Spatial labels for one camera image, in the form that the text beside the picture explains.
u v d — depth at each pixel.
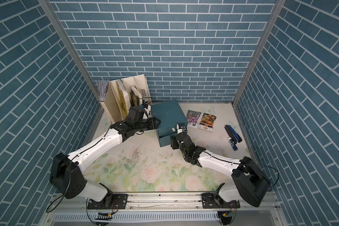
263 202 0.43
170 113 0.85
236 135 0.99
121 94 0.91
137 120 0.63
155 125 0.74
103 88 0.89
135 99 1.00
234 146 0.94
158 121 0.79
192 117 1.11
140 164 0.87
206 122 1.08
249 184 0.43
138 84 1.05
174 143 0.75
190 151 0.64
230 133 1.00
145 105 0.74
